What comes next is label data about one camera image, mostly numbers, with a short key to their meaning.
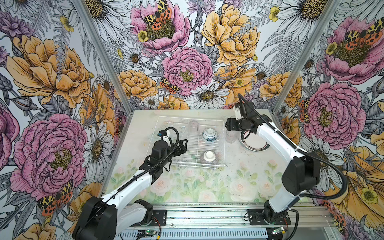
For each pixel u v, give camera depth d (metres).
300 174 0.46
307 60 0.91
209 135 0.99
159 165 0.57
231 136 1.04
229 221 0.74
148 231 0.71
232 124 0.80
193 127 0.99
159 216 0.74
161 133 0.72
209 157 0.87
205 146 1.00
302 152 0.47
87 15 0.74
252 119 0.62
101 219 0.40
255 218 0.74
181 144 0.75
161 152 0.63
